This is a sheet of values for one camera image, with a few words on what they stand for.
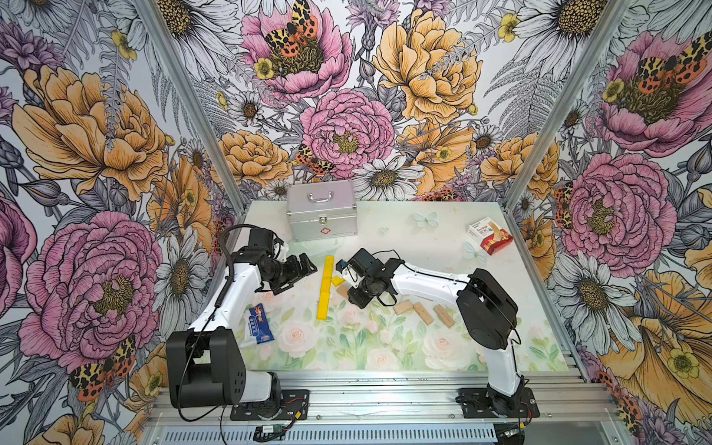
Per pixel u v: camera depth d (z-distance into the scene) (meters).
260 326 0.85
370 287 0.71
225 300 0.49
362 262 0.73
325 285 0.97
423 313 0.90
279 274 0.72
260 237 0.69
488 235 1.07
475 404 0.74
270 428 0.71
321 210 1.01
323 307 0.92
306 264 0.78
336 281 0.97
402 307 0.92
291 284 0.86
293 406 0.74
